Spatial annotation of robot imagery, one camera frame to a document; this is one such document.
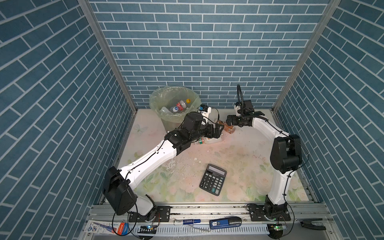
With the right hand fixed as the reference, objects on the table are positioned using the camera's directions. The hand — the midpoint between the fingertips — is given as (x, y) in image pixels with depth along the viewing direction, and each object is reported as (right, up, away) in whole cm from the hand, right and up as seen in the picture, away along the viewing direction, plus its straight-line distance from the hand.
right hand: (231, 119), depth 98 cm
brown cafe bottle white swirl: (-1, -7, +4) cm, 8 cm away
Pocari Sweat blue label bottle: (-37, +6, -5) cm, 37 cm away
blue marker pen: (-28, -50, -28) cm, 63 cm away
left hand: (-13, -4, -26) cm, 29 cm away
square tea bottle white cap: (-43, +5, -9) cm, 44 cm away
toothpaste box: (-65, -52, -29) cm, 88 cm away
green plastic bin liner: (-40, +10, +3) cm, 41 cm away
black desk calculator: (-14, -34, -16) cm, 40 cm away
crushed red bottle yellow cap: (-34, +10, +3) cm, 35 cm away
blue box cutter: (-9, -48, -30) cm, 58 cm away
